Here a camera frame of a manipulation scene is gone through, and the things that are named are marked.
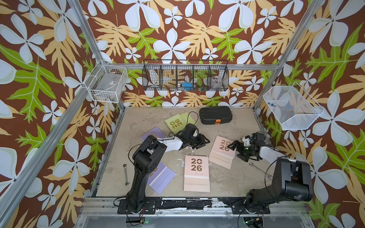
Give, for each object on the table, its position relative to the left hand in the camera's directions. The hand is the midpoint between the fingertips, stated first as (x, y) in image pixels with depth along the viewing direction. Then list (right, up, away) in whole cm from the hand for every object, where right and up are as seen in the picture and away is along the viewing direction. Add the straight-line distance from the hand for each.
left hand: (210, 141), depth 91 cm
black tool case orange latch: (+8, +18, +20) cm, 28 cm away
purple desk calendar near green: (-38, +5, +13) cm, 41 cm away
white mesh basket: (+48, +21, -9) cm, 53 cm away
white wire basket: (-65, +36, -5) cm, 75 cm away
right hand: (+15, -6, +1) cm, 16 cm away
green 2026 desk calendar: (-22, +12, +18) cm, 30 cm away
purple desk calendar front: (-31, -22, -7) cm, 38 cm away
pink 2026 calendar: (-10, -20, -9) cm, 24 cm away
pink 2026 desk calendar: (+7, -9, +2) cm, 12 cm away
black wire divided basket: (-16, +45, +6) cm, 48 cm away
